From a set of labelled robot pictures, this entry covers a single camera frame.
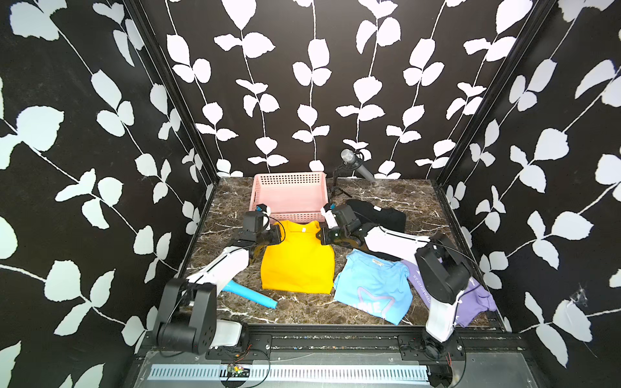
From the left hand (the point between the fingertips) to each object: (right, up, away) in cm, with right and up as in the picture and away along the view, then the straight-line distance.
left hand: (280, 225), depth 90 cm
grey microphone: (+27, +26, +3) cm, 38 cm away
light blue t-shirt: (+36, -22, -3) cm, 42 cm away
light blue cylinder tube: (-11, -23, -6) cm, 26 cm away
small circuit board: (-10, -42, -20) cm, 47 cm away
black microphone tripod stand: (+23, +14, +19) cm, 33 cm away
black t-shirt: (+47, +1, +17) cm, 50 cm away
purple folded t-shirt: (+69, -24, -8) cm, 74 cm away
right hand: (+13, -2, 0) cm, 13 cm away
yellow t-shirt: (+8, -14, 0) cm, 16 cm away
